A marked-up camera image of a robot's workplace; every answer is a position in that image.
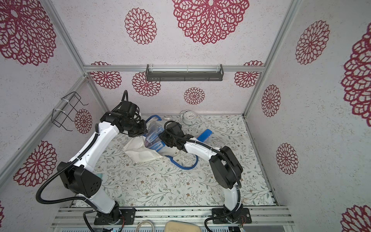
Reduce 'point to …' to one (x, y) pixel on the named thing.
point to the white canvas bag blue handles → (139, 150)
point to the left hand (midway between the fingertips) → (148, 132)
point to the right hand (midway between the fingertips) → (157, 134)
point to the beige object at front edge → (176, 226)
